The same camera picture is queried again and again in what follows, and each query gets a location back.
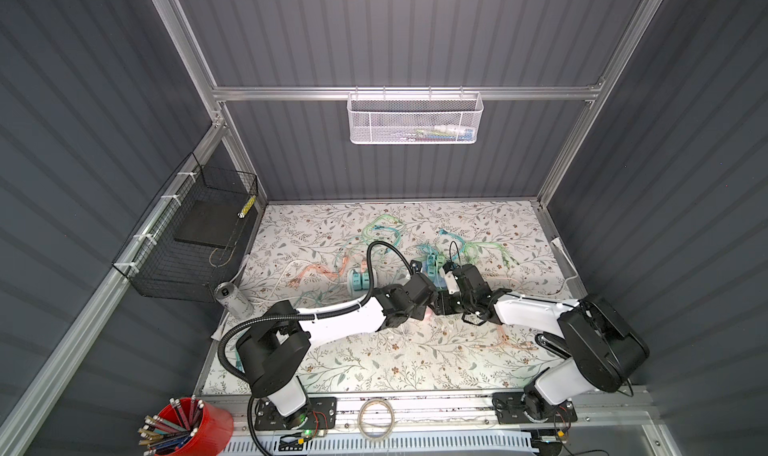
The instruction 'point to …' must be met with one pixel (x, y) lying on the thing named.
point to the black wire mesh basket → (192, 240)
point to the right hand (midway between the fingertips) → (438, 303)
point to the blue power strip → (431, 269)
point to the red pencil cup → (215, 433)
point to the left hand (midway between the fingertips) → (419, 300)
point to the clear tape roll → (360, 422)
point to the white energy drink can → (229, 295)
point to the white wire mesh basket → (415, 118)
